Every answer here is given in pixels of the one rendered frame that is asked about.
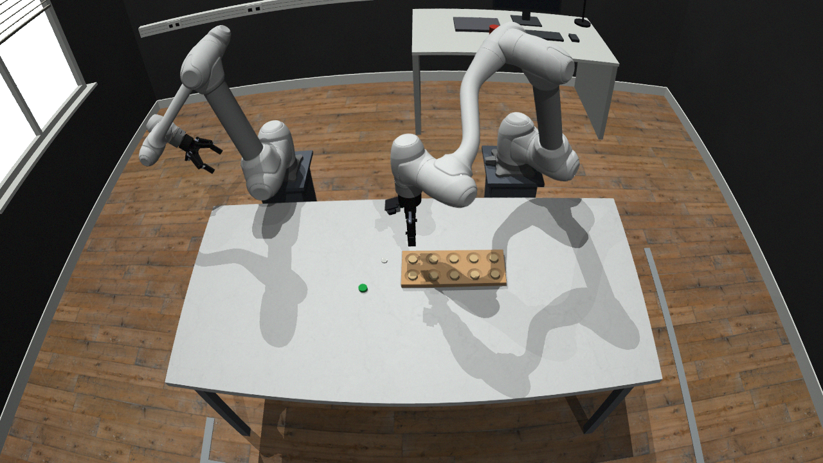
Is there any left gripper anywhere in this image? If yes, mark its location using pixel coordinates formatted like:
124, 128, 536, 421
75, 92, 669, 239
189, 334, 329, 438
398, 194, 422, 246

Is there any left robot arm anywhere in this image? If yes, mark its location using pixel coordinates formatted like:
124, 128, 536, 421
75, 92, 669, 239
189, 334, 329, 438
390, 22, 580, 208

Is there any wooden counting tray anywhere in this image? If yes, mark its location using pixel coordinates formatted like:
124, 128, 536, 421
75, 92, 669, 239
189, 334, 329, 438
401, 250, 507, 287

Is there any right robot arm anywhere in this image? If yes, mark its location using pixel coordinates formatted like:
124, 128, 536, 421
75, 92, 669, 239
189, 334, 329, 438
139, 25, 303, 201

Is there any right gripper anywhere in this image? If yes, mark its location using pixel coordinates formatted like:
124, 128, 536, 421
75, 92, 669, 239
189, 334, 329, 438
179, 134, 222, 174

